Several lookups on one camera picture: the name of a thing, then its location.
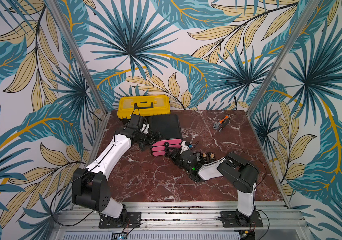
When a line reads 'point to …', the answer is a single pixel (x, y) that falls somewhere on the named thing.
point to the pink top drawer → (169, 141)
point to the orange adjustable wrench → (217, 125)
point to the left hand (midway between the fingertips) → (158, 143)
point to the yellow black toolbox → (148, 105)
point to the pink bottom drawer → (159, 153)
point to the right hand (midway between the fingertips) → (165, 149)
